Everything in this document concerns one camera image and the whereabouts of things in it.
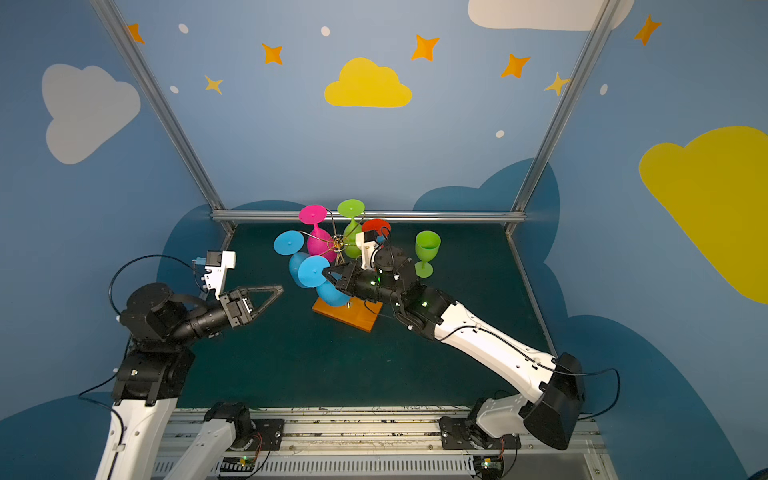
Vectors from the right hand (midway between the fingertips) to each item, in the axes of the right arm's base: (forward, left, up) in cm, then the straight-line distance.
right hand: (324, 268), depth 63 cm
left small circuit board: (-33, +22, -39) cm, 56 cm away
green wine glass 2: (+23, -2, -3) cm, 23 cm away
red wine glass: (+16, -11, -3) cm, 20 cm away
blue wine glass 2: (0, +4, -3) cm, 5 cm away
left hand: (-7, +7, +2) cm, 10 cm away
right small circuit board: (-30, -41, -40) cm, 64 cm away
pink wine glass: (+18, +7, -12) cm, 23 cm away
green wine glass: (+28, -25, -23) cm, 44 cm away
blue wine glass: (+10, +12, -4) cm, 16 cm away
